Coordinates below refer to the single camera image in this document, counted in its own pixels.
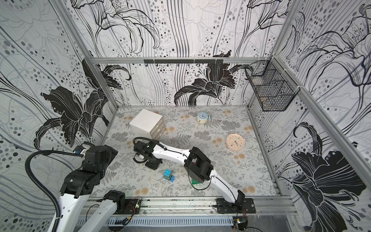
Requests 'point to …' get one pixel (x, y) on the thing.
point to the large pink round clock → (235, 141)
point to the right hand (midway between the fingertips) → (158, 161)
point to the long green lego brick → (195, 182)
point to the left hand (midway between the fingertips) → (112, 155)
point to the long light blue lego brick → (172, 178)
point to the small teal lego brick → (167, 173)
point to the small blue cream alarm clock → (203, 117)
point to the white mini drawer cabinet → (147, 124)
